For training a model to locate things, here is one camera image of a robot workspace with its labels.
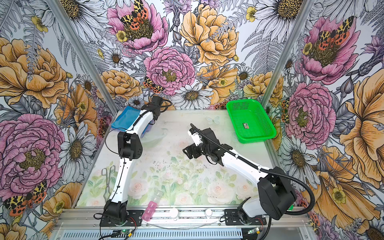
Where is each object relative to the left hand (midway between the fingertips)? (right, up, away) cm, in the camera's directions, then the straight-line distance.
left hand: (146, 116), depth 107 cm
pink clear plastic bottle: (+12, -49, -31) cm, 59 cm away
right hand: (+32, -21, -24) cm, 45 cm away
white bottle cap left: (+25, -47, -37) cm, 64 cm away
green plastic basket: (+76, -5, +8) cm, 76 cm away
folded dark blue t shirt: (-15, -2, +1) cm, 15 cm away
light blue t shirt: (-14, -2, +1) cm, 14 cm away
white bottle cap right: (+41, -47, -36) cm, 72 cm away
